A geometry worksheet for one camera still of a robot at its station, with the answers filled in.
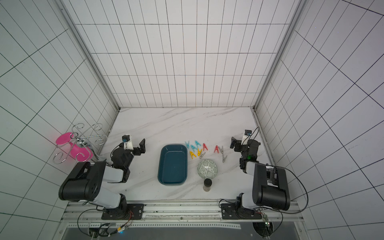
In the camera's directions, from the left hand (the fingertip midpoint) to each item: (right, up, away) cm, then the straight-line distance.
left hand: (137, 140), depth 92 cm
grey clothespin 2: (+54, -7, +3) cm, 54 cm away
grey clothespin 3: (+55, -11, 0) cm, 56 cm away
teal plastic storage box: (+23, -14, -4) cm, 27 cm away
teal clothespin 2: (+38, -3, +6) cm, 38 cm away
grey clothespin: (+41, -9, 0) cm, 42 cm away
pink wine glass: (-14, -1, -29) cm, 32 cm away
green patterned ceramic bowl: (+44, -16, -6) cm, 47 cm away
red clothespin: (+43, -4, +5) cm, 43 cm away
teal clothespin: (+32, -3, +5) cm, 32 cm away
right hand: (+62, +3, 0) cm, 62 cm away
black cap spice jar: (+43, -19, -20) cm, 51 cm away
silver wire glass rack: (-17, +1, -24) cm, 30 cm away
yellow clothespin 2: (+39, -8, +2) cm, 40 cm away
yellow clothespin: (+35, -9, 0) cm, 36 cm away
